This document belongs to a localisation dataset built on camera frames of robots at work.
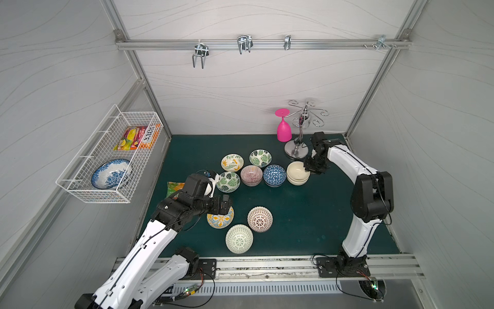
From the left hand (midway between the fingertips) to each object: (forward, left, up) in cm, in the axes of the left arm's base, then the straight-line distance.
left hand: (222, 201), depth 72 cm
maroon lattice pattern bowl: (0, -15, -19) cm, 24 cm away
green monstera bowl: (+35, -15, -18) cm, 42 cm away
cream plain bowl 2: (+17, -33, -14) cm, 40 cm away
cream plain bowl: (+23, -33, -13) cm, 43 cm away
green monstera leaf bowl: (+19, +2, -19) cm, 27 cm away
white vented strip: (-25, -15, -20) cm, 35 cm away
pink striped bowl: (+22, -11, -16) cm, 30 cm away
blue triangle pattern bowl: (+22, -23, -17) cm, 36 cm away
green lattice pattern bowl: (-8, -6, -18) cm, 21 cm away
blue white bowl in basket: (+2, +36, +14) cm, 39 cm away
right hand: (+23, -39, -10) cm, 46 cm away
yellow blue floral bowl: (-1, +3, -19) cm, 19 cm away
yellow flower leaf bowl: (+31, 0, -17) cm, 35 cm away
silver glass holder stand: (+42, -37, -17) cm, 59 cm away
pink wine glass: (+43, -28, -3) cm, 51 cm away
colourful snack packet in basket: (+18, +33, +15) cm, 41 cm away
